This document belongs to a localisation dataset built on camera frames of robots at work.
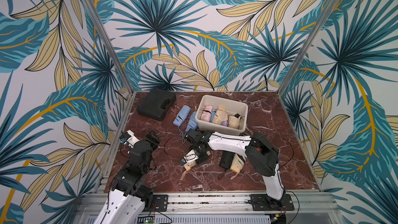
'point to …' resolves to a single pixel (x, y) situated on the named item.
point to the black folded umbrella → (227, 159)
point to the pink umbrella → (206, 113)
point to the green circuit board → (148, 221)
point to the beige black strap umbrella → (237, 164)
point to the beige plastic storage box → (231, 107)
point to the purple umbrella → (225, 123)
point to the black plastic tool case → (156, 104)
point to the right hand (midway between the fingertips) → (194, 153)
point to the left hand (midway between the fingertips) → (151, 136)
